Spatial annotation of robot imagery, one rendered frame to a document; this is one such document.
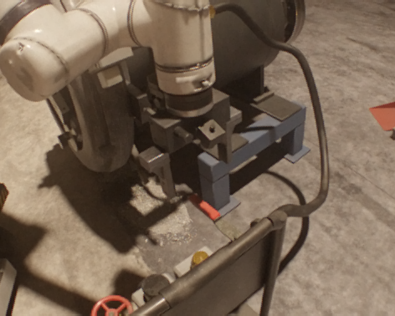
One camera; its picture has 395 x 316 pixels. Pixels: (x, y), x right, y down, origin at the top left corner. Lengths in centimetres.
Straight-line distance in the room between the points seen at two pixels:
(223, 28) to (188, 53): 67
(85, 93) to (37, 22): 43
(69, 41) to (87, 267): 97
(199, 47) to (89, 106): 44
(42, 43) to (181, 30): 18
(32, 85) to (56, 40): 6
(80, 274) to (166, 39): 98
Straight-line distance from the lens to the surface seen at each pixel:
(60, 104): 108
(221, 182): 120
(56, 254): 135
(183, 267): 61
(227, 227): 64
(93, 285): 120
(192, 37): 44
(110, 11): 48
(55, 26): 41
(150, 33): 45
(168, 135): 49
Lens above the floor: 97
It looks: 39 degrees down
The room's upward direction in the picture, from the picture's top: 7 degrees counter-clockwise
